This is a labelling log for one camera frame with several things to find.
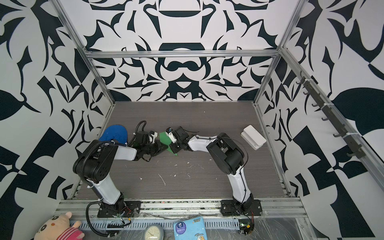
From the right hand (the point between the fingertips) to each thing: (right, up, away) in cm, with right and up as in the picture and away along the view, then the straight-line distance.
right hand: (173, 143), depth 96 cm
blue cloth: (-39, +6, +8) cm, 40 cm away
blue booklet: (+12, -31, -31) cm, 46 cm away
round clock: (-4, -32, -31) cm, 45 cm away
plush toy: (-44, -30, -32) cm, 62 cm away
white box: (+50, +4, -3) cm, 50 cm away
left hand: (-2, 0, -2) cm, 3 cm away
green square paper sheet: (-4, +4, -4) cm, 7 cm away
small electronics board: (+37, -34, -25) cm, 57 cm away
